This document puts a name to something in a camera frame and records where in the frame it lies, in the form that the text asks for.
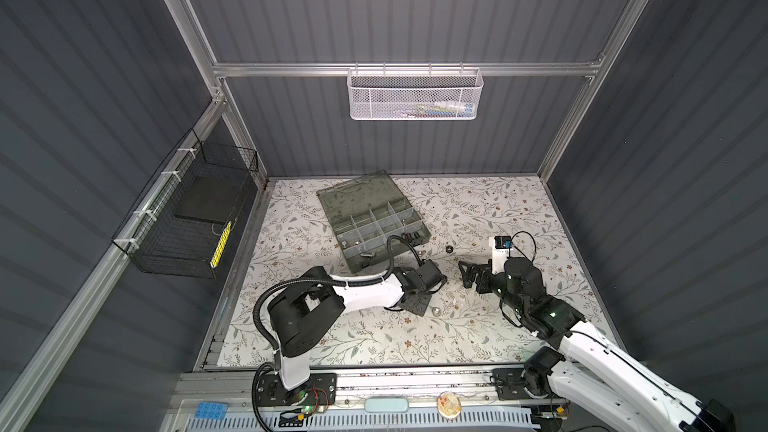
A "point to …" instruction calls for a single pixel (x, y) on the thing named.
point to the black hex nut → (449, 249)
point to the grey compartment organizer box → (365, 210)
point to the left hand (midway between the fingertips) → (420, 307)
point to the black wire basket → (177, 226)
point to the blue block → (211, 410)
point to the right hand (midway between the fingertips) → (479, 262)
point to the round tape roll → (449, 404)
